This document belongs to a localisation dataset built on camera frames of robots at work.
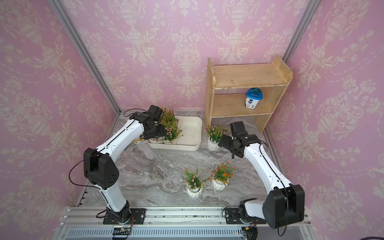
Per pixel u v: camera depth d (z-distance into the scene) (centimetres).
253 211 63
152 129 70
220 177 74
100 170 46
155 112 70
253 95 87
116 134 54
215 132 90
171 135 89
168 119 95
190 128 111
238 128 63
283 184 41
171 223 73
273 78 78
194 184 71
